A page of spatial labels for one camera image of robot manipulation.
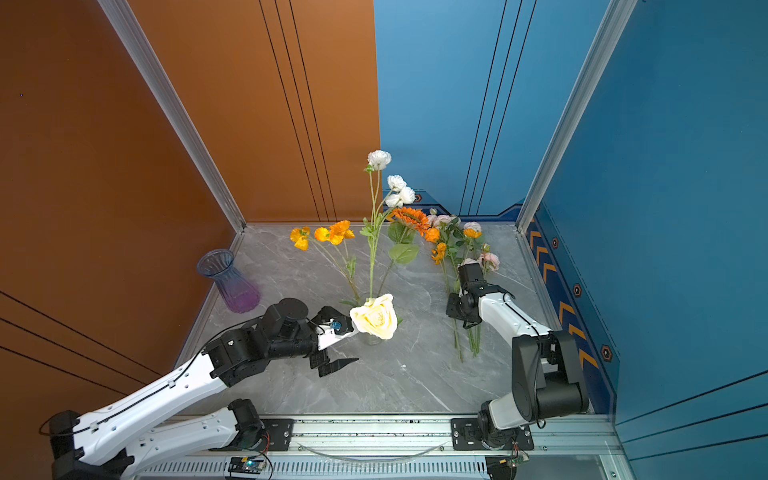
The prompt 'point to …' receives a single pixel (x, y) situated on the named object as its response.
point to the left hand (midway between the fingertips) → (351, 332)
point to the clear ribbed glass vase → (371, 339)
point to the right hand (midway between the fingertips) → (452, 309)
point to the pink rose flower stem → (462, 241)
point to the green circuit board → (246, 465)
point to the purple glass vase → (240, 295)
